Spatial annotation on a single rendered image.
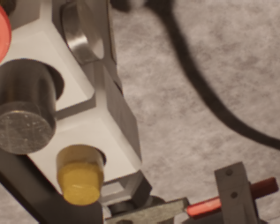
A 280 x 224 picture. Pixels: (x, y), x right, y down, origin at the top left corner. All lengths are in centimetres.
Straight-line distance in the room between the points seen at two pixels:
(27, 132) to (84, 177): 8
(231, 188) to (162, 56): 57
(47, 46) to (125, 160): 14
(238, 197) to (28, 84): 20
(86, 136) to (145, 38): 56
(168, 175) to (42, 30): 91
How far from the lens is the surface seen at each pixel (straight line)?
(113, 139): 49
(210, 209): 54
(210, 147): 125
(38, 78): 41
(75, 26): 43
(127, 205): 56
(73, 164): 48
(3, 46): 36
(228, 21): 103
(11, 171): 47
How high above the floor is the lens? 78
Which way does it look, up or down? 43 degrees down
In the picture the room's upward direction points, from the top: 172 degrees clockwise
